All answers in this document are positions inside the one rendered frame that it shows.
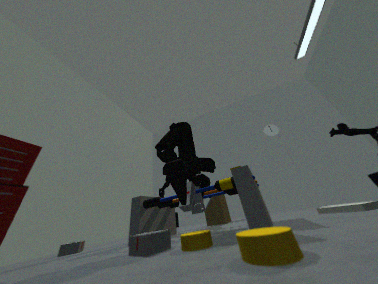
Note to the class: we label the yellow cylinder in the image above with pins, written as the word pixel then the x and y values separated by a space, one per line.
pixel 196 240
pixel 269 246

